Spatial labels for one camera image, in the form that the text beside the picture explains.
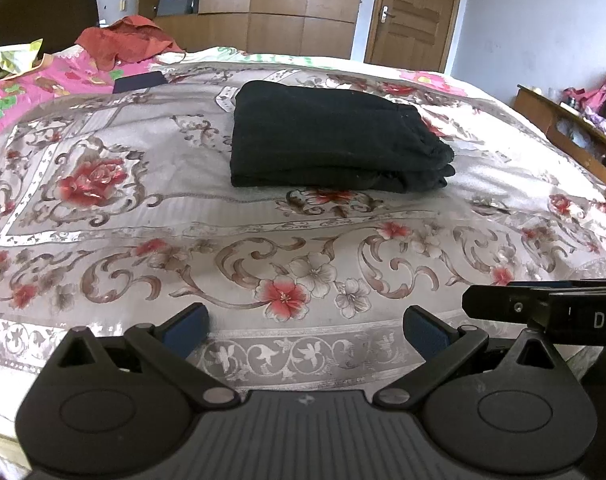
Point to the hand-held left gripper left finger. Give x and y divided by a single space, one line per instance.
185 331

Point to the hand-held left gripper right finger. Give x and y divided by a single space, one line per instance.
425 331

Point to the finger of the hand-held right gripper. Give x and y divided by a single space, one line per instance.
573 285
503 304

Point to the black pants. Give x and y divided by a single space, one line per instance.
323 135

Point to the grey floral bedspread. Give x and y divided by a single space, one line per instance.
183 220

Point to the wooden desk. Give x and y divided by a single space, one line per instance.
558 120

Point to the pink clothes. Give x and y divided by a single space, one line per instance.
590 97

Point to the navy blue cloth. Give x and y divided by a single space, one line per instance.
140 82

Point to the pink printed blanket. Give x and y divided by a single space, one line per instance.
43 90

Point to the red cloth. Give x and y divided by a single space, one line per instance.
123 40

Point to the wooden door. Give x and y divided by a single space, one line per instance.
413 15

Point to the yellow green patterned pillow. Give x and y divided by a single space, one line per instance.
13 57

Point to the grey box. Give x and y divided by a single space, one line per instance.
175 5

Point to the wooden wardrobe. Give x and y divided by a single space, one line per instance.
293 5

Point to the dark headboard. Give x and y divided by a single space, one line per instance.
43 10

